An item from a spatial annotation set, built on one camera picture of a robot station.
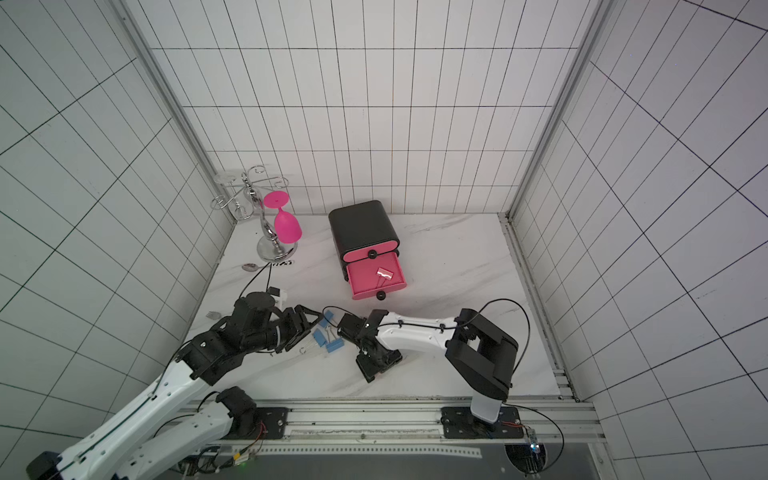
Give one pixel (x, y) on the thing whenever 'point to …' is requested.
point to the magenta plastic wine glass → (287, 228)
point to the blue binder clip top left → (324, 322)
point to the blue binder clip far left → (319, 337)
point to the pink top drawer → (366, 252)
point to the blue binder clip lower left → (334, 345)
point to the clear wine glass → (239, 208)
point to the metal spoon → (250, 267)
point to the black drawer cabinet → (360, 226)
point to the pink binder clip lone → (385, 274)
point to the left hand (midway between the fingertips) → (313, 328)
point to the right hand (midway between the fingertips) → (371, 374)
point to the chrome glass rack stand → (269, 247)
